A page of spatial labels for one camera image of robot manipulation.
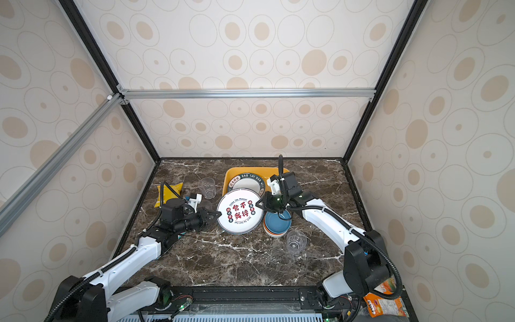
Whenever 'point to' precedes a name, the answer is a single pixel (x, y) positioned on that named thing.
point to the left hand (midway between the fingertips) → (225, 213)
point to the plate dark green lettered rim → (247, 180)
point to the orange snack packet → (377, 305)
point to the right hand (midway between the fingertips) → (257, 204)
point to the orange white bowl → (271, 234)
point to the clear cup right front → (296, 241)
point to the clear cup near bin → (207, 185)
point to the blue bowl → (275, 224)
